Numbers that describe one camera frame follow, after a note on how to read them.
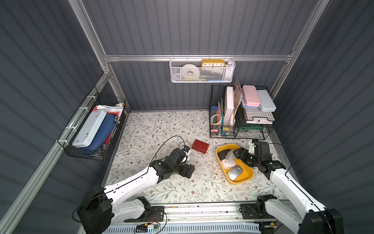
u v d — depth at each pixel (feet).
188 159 3.05
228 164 2.90
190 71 2.79
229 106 2.92
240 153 2.49
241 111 3.08
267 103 3.16
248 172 2.84
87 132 2.09
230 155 2.85
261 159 2.07
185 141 3.35
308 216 1.36
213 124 3.45
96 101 2.60
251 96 3.15
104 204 1.33
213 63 2.85
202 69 2.96
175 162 2.05
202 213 2.47
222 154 3.01
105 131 2.23
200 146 3.17
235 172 2.83
